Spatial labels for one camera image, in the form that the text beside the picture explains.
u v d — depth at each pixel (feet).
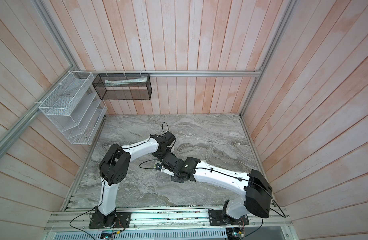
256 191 1.34
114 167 1.75
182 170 1.77
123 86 3.44
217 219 2.42
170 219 2.45
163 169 2.24
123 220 2.41
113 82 2.96
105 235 2.36
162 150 2.37
